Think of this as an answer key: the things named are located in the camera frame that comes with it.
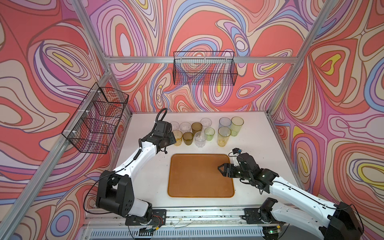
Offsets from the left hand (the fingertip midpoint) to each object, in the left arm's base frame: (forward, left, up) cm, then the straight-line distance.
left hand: (172, 137), depth 88 cm
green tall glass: (+13, -41, -1) cm, 43 cm away
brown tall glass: (+13, -15, -7) cm, 21 cm away
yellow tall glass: (+4, -31, -3) cm, 32 cm away
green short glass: (+11, -24, -10) cm, 28 cm away
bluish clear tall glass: (+13, -33, -1) cm, 36 cm away
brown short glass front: (+5, -9, -9) cm, 13 cm away
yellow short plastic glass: (+9, -2, -11) cm, 14 cm away
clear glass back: (+16, -7, -11) cm, 21 cm away
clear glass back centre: (+19, -22, -9) cm, 30 cm away
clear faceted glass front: (+7, -17, -12) cm, 22 cm away
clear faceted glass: (+17, 0, -9) cm, 19 cm away
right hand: (-19, -29, -6) cm, 35 cm away
